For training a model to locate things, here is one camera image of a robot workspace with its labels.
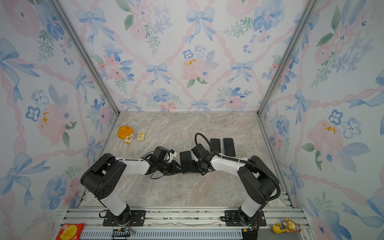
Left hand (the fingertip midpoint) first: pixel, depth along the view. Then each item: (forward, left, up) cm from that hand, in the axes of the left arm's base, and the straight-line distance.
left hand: (183, 170), depth 88 cm
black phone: (+8, -1, -2) cm, 9 cm away
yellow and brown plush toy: (-27, -50, +1) cm, 57 cm away
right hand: (+1, -4, -1) cm, 5 cm away
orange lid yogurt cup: (+21, +37, +8) cm, 43 cm away
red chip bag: (-30, +50, 0) cm, 59 cm away
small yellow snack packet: (+25, +31, 0) cm, 40 cm away
